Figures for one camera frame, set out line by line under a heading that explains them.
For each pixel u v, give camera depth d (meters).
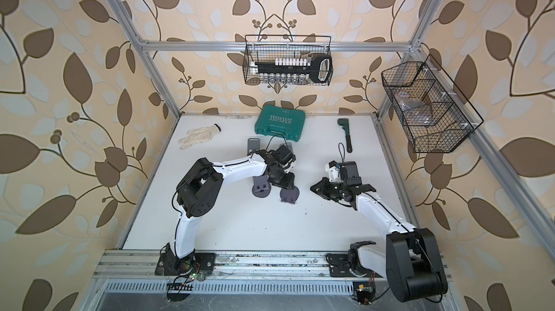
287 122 1.12
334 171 0.81
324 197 0.76
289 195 0.88
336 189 0.74
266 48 0.91
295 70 0.84
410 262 0.40
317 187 0.84
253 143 0.99
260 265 0.75
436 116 0.73
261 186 0.88
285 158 0.77
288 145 0.98
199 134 1.12
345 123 1.16
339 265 0.73
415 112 0.70
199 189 0.53
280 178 0.80
